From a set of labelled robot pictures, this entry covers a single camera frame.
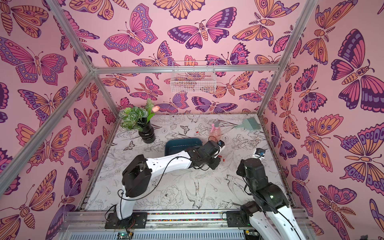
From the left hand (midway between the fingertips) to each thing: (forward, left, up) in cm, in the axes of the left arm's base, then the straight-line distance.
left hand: (221, 160), depth 84 cm
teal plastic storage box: (+15, +30, -9) cm, 35 cm away
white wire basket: (+52, +16, +16) cm, 57 cm away
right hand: (-6, -8, +10) cm, 14 cm away
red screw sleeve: (+28, +13, -10) cm, 32 cm away
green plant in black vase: (+18, +49, +15) cm, 54 cm away
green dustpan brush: (+35, -27, -9) cm, 45 cm away
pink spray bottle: (+23, +1, -5) cm, 23 cm away
